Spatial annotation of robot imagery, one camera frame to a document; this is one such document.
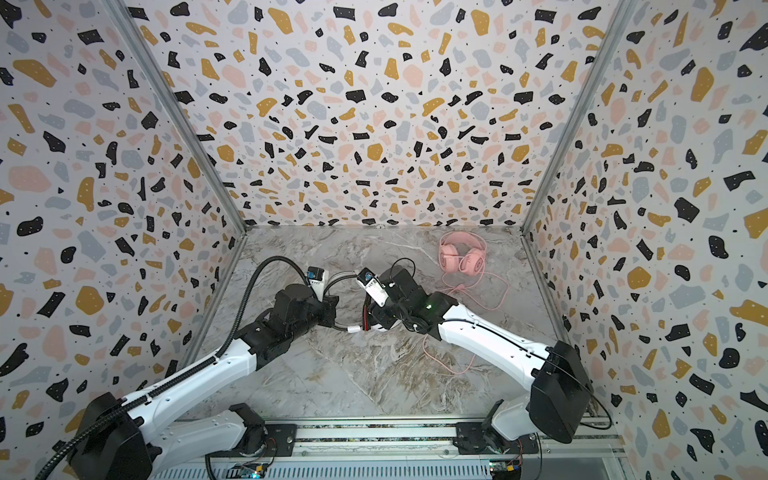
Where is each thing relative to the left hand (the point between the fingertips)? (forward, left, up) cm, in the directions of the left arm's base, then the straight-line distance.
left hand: (340, 295), depth 79 cm
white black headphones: (-8, -3, -4) cm, 10 cm away
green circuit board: (-37, +20, -19) cm, 46 cm away
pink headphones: (+26, -39, -13) cm, 48 cm away
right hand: (-1, -9, +2) cm, 9 cm away
